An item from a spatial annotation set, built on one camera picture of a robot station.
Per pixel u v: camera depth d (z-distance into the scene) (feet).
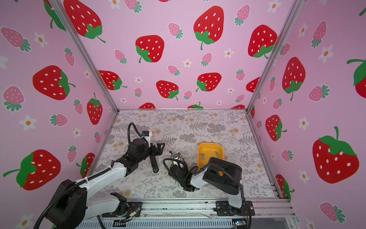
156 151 2.51
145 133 2.46
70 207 1.32
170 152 2.97
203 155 3.12
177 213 2.40
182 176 2.25
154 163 2.96
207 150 3.13
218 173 1.71
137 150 2.14
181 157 3.05
